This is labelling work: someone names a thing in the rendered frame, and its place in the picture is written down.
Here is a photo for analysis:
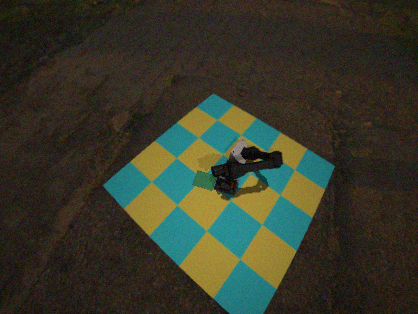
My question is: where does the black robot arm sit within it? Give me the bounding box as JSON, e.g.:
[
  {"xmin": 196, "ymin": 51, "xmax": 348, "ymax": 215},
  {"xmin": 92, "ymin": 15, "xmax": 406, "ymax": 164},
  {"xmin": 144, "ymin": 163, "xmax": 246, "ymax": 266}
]
[{"xmin": 211, "ymin": 146, "xmax": 283, "ymax": 179}]

